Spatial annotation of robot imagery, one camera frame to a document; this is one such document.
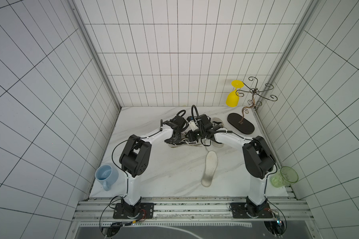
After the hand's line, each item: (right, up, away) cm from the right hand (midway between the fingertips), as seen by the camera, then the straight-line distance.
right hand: (187, 132), depth 94 cm
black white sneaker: (-4, -4, -6) cm, 9 cm away
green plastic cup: (+58, -25, -10) cm, 64 cm away
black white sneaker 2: (+21, +5, +10) cm, 24 cm away
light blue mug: (-43, -21, -18) cm, 51 cm away
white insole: (+15, -19, -4) cm, 25 cm away
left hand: (-10, -6, 0) cm, 12 cm away
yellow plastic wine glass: (+29, +22, -1) cm, 37 cm away
